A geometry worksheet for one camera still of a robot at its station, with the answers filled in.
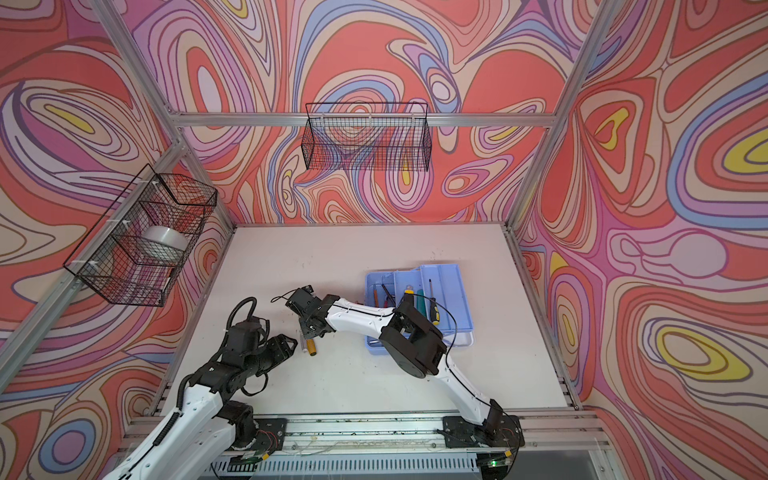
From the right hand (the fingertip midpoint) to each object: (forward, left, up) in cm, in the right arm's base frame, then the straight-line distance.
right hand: (319, 331), depth 92 cm
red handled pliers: (+11, -18, +1) cm, 21 cm away
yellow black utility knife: (+8, -29, +9) cm, 31 cm away
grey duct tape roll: (+11, +33, +34) cm, 49 cm away
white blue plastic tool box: (+6, -37, +12) cm, 39 cm away
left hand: (-7, +5, +6) cm, 10 cm away
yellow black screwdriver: (-6, +1, +2) cm, 6 cm away
